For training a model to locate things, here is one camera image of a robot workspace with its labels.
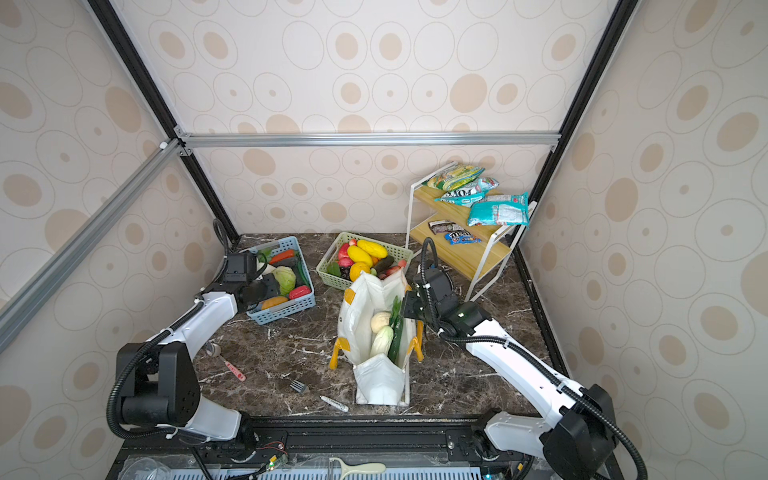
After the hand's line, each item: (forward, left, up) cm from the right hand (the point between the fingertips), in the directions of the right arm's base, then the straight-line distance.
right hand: (405, 298), depth 79 cm
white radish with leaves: (-6, +7, -12) cm, 15 cm away
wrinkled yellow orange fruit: (+17, +15, -8) cm, 24 cm away
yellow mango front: (+26, +15, -12) cm, 33 cm away
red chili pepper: (+11, +34, -13) cm, 38 cm away
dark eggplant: (+24, +7, -14) cm, 28 cm away
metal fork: (-16, +30, -19) cm, 39 cm away
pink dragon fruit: (+27, +21, -14) cm, 37 cm away
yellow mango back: (+28, +10, -11) cm, 32 cm away
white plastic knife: (-21, +19, -18) cm, 34 cm away
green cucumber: (-7, +3, -16) cm, 18 cm away
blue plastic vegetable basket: (+3, +44, -13) cm, 46 cm away
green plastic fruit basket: (+29, +1, -14) cm, 33 cm away
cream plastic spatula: (-35, +10, -19) cm, 41 cm away
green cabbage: (+15, +38, -9) cm, 42 cm away
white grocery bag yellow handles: (+2, +12, -7) cm, 14 cm away
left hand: (+11, +38, -5) cm, 40 cm away
